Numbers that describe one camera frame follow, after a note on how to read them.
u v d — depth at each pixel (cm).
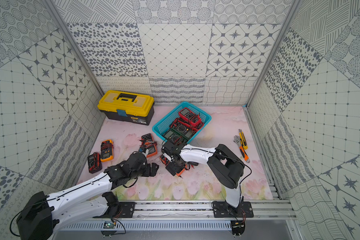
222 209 73
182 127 105
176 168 80
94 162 86
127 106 98
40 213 40
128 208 74
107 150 91
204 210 76
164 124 102
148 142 94
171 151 70
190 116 101
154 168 76
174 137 99
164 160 87
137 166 64
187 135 100
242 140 99
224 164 52
